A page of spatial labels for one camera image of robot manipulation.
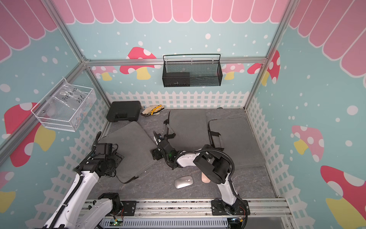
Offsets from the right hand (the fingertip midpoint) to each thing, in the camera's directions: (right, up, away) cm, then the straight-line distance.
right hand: (154, 148), depth 91 cm
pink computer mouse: (+31, -17, -6) cm, 36 cm away
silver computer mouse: (+19, -18, -8) cm, 27 cm away
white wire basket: (-42, +25, -19) cm, 52 cm away
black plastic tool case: (-28, +26, +17) cm, 42 cm away
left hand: (-18, -7, -11) cm, 22 cm away
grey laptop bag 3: (+51, +11, +11) cm, 54 cm away
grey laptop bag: (-18, +4, +7) cm, 20 cm away
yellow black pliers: (-4, +28, +29) cm, 41 cm away
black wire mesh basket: (+24, +49, +1) cm, 55 cm away
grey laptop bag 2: (+24, +12, +12) cm, 29 cm away
